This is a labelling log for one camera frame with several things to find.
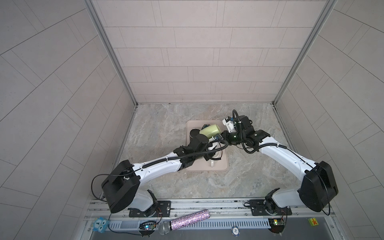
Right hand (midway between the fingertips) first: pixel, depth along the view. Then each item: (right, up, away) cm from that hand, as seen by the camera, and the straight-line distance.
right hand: (215, 139), depth 79 cm
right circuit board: (+27, -38, -11) cm, 48 cm away
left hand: (+1, -3, +1) cm, 3 cm away
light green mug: (-2, +5, 0) cm, 5 cm away
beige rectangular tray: (-7, -16, +6) cm, 18 cm away
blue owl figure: (-53, -35, -14) cm, 65 cm away
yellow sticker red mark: (+43, -35, -12) cm, 57 cm away
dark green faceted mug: (-6, +7, +4) cm, 10 cm away
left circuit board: (-31, -36, -14) cm, 50 cm away
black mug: (-12, +2, +11) cm, 17 cm away
